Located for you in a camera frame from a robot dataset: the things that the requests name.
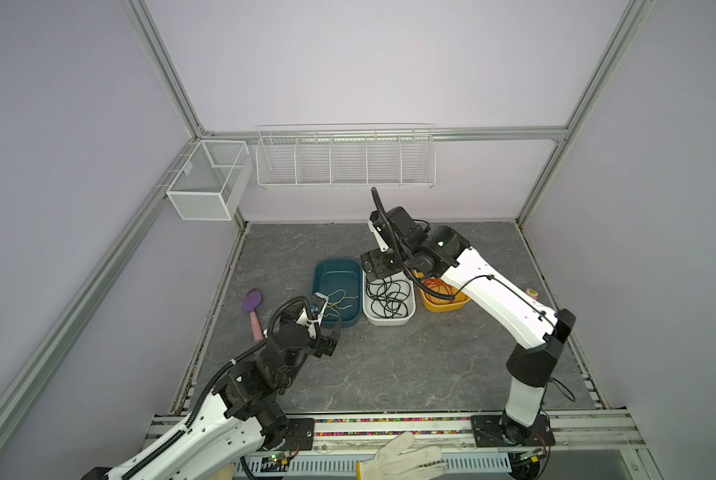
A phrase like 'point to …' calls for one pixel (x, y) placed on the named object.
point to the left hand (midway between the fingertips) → (320, 316)
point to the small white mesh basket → (212, 181)
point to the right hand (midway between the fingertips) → (377, 261)
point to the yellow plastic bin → (435, 304)
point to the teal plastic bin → (340, 280)
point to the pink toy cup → (532, 293)
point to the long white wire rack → (346, 156)
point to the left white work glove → (225, 472)
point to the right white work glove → (390, 463)
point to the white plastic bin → (375, 320)
